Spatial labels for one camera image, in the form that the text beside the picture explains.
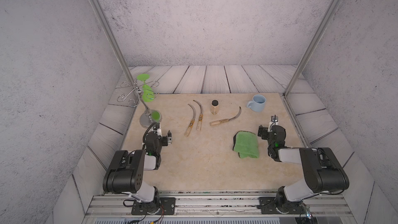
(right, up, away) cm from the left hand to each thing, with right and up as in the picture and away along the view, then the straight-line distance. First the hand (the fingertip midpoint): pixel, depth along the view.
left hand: (163, 130), depth 93 cm
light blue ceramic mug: (+62, +16, +15) cm, 66 cm away
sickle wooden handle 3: (+33, +4, +11) cm, 35 cm away
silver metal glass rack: (-12, +22, -9) cm, 26 cm away
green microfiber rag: (+49, -7, -2) cm, 49 cm away
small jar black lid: (+32, +14, +11) cm, 36 cm away
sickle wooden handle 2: (+22, +4, +11) cm, 24 cm away
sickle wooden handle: (+14, -1, +7) cm, 16 cm away
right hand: (+65, +3, 0) cm, 65 cm away
